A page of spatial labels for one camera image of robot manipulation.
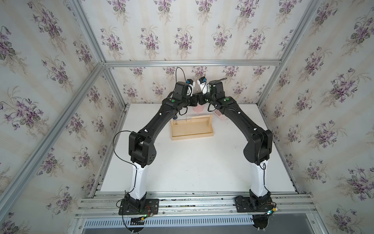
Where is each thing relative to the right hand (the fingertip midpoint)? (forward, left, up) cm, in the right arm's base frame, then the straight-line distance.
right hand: (200, 93), depth 88 cm
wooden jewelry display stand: (-6, +5, -29) cm, 30 cm away
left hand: (-5, 0, 0) cm, 5 cm away
